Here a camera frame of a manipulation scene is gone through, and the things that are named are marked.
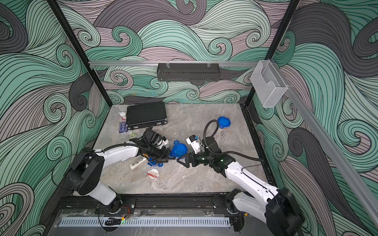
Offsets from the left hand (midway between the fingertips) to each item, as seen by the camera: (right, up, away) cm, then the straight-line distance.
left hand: (172, 158), depth 82 cm
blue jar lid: (-13, -4, +5) cm, 14 cm away
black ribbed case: (-22, +25, +25) cm, 42 cm away
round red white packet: (-11, -9, +2) cm, 15 cm away
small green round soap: (-29, +11, +18) cm, 36 cm away
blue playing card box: (-38, +16, +22) cm, 47 cm away
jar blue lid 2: (+32, +21, +10) cm, 40 cm away
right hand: (+5, +1, -8) cm, 10 cm away
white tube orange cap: (-19, -2, +5) cm, 20 cm away
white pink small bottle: (-39, +25, +23) cm, 52 cm away
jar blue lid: (+4, +6, -4) cm, 8 cm away
